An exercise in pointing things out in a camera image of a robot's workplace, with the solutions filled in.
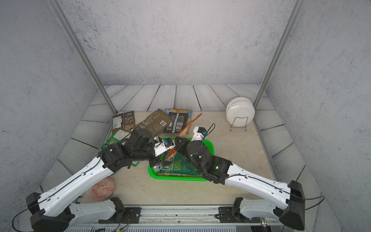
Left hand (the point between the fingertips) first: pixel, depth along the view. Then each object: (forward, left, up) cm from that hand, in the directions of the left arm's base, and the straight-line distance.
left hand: (170, 153), depth 68 cm
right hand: (+3, -2, +7) cm, 8 cm away
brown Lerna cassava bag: (+39, +15, -22) cm, 47 cm away
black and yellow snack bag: (+42, -3, -21) cm, 47 cm away
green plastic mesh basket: (-1, +11, -23) cm, 25 cm away
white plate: (+38, -45, -11) cm, 60 cm away
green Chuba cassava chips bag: (+27, +39, -22) cm, 52 cm away
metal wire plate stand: (+36, -41, -24) cm, 60 cm away
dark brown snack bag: (+43, +41, -25) cm, 64 cm away
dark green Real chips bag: (+3, -2, -19) cm, 20 cm away
